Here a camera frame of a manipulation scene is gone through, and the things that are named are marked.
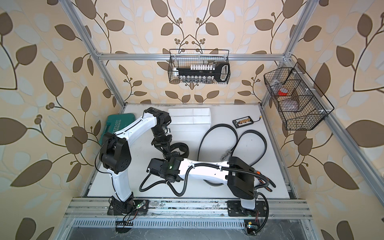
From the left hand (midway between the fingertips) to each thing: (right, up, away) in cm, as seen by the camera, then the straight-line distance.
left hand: (166, 150), depth 82 cm
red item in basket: (+64, +32, -2) cm, 72 cm away
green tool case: (-40, +15, +23) cm, 48 cm away
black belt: (+53, +8, +22) cm, 58 cm away
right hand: (+6, -2, -3) cm, 7 cm away
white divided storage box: (+12, +17, +26) cm, 33 cm away
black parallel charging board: (+50, +15, +26) cm, 58 cm away
